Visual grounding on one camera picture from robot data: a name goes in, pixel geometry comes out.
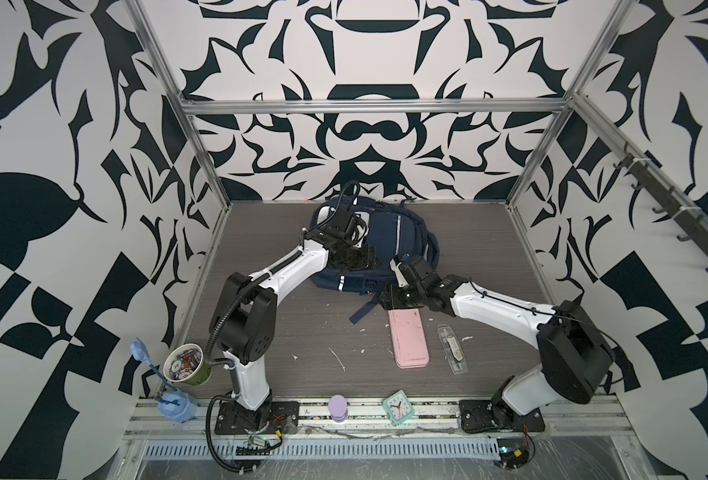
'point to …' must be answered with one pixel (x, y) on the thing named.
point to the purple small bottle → (338, 408)
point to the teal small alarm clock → (398, 408)
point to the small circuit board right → (513, 452)
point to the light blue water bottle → (178, 405)
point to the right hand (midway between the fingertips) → (383, 293)
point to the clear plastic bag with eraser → (452, 349)
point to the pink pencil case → (409, 340)
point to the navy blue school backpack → (395, 228)
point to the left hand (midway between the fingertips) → (371, 259)
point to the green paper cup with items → (185, 364)
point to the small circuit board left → (257, 446)
